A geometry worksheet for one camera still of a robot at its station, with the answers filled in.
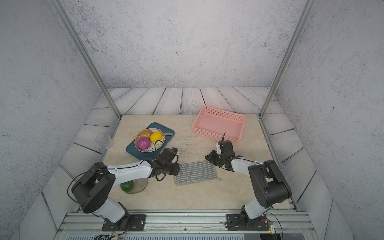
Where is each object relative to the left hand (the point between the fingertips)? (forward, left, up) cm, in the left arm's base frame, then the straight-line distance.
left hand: (181, 170), depth 89 cm
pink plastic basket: (+38, -21, -1) cm, 44 cm away
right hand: (+7, -15, +3) cm, 16 cm away
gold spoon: (+30, +11, -3) cm, 32 cm away
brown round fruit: (+25, +25, +3) cm, 36 cm away
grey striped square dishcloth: (-1, -8, -2) cm, 9 cm away
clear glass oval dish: (-7, +24, -2) cm, 25 cm away
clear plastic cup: (+24, +53, 0) cm, 58 cm away
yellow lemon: (+24, +18, +3) cm, 30 cm away
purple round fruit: (+17, +25, +4) cm, 30 cm away
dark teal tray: (+33, +14, -1) cm, 35 cm away
